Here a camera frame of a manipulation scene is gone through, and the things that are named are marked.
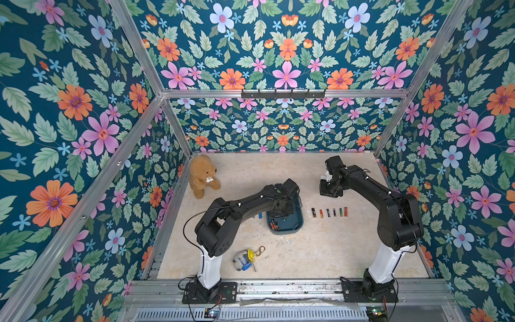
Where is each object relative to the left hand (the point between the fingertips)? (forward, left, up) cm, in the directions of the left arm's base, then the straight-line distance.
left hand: (290, 212), depth 91 cm
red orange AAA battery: (0, -15, -5) cm, 16 cm away
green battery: (0, -25, -5) cm, 25 cm away
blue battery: (+2, +14, -4) cm, 15 cm away
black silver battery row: (0, -22, -5) cm, 22 cm away
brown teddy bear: (+16, +39, +12) cm, 44 cm away
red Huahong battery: (0, -27, -5) cm, 28 cm away
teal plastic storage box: (-5, +2, -4) cm, 6 cm away
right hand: (+8, -17, +3) cm, 19 cm away
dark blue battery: (0, -19, -5) cm, 20 cm away
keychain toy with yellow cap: (-19, +21, 0) cm, 28 cm away
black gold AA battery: (0, -12, -4) cm, 12 cm away
